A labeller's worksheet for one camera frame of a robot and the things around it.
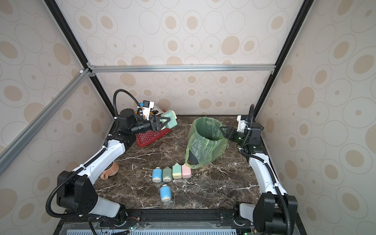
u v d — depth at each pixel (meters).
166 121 0.71
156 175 0.81
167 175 0.82
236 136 0.71
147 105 0.67
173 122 0.73
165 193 0.74
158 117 0.71
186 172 0.82
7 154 0.51
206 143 0.73
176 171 0.83
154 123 0.66
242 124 0.72
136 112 0.66
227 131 0.72
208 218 0.75
